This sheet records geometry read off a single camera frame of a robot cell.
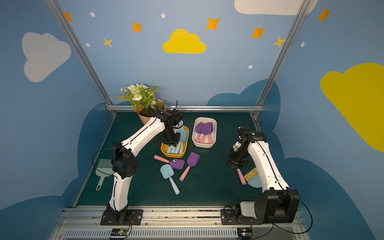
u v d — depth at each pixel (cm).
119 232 72
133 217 74
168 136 74
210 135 108
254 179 87
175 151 97
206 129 110
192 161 95
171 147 84
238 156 65
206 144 99
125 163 54
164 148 98
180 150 96
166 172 89
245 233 73
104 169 91
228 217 74
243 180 85
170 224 73
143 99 90
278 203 40
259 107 115
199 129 111
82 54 85
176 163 93
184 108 162
